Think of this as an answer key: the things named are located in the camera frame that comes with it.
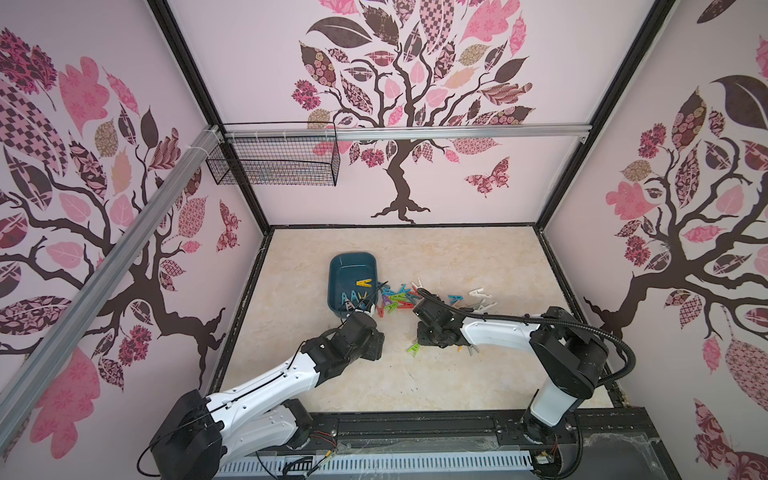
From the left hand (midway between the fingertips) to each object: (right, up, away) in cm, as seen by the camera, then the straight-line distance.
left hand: (373, 342), depth 82 cm
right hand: (+14, 0, +9) cm, 17 cm away
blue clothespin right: (+27, +10, +16) cm, 33 cm away
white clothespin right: (+34, +11, +18) cm, 41 cm away
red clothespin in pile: (+10, +8, +15) cm, 20 cm away
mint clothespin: (+35, +7, +14) cm, 38 cm away
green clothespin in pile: (+12, -4, +6) cm, 14 cm away
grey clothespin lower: (+29, -4, +6) cm, 30 cm away
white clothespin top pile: (+15, +14, +18) cm, 27 cm away
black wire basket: (-43, +63, +40) cm, 87 cm away
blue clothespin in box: (-11, +10, +16) cm, 22 cm away
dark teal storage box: (-9, +15, +21) cm, 27 cm away
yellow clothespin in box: (-4, +15, +20) cm, 25 cm away
